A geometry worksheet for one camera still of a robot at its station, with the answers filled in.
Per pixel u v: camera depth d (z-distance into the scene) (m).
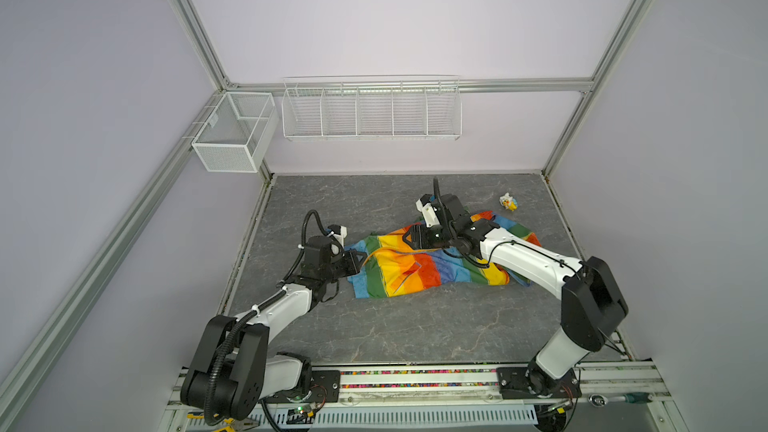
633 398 0.71
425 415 1.57
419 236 0.75
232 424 0.68
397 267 0.92
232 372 0.41
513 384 0.74
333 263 0.77
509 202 1.08
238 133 1.02
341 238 0.81
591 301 0.45
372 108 0.99
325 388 0.74
